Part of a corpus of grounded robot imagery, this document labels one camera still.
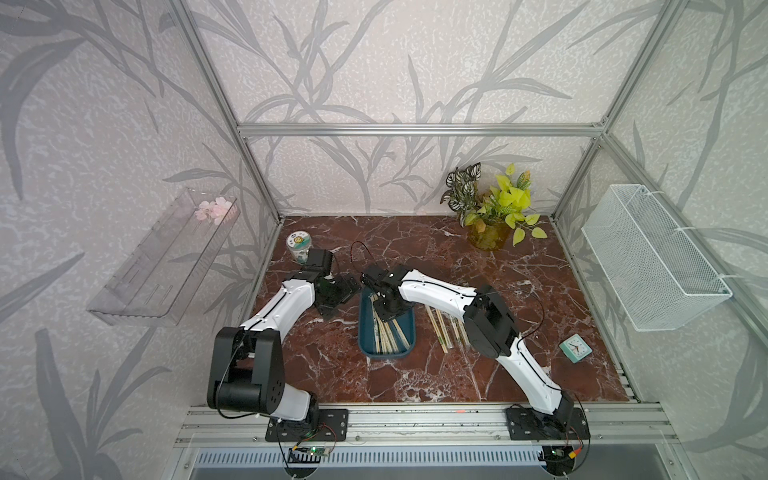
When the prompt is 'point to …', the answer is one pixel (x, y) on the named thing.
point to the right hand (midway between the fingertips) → (387, 313)
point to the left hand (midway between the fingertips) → (354, 295)
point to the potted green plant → (488, 215)
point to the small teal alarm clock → (576, 348)
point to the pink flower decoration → (219, 210)
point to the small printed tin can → (298, 244)
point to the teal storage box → (367, 332)
